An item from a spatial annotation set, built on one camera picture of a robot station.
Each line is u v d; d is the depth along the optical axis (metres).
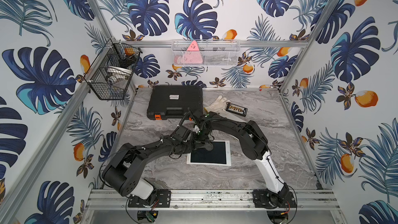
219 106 1.11
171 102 1.06
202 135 0.82
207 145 0.88
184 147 0.77
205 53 0.93
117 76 0.82
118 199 0.76
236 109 1.07
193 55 0.91
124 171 0.44
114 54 0.92
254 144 0.57
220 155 0.91
